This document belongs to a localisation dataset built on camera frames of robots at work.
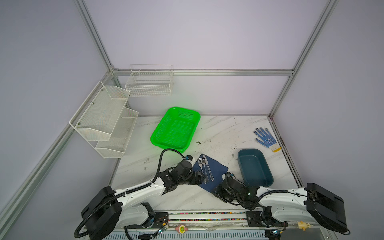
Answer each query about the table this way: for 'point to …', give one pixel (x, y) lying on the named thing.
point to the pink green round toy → (181, 229)
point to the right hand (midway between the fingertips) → (210, 194)
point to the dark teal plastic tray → (255, 169)
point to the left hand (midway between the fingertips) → (199, 177)
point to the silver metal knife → (208, 168)
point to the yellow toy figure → (303, 225)
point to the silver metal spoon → (203, 160)
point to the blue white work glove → (268, 140)
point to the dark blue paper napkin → (217, 169)
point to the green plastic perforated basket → (176, 129)
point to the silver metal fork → (200, 163)
